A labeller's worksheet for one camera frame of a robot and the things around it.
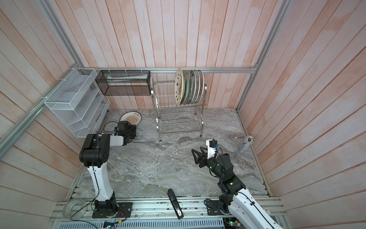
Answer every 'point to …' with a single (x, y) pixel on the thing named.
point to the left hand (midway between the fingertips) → (137, 126)
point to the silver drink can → (246, 144)
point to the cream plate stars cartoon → (178, 90)
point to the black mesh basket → (124, 82)
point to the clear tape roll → (74, 208)
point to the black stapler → (175, 203)
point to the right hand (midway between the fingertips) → (196, 149)
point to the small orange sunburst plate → (133, 117)
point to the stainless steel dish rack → (172, 118)
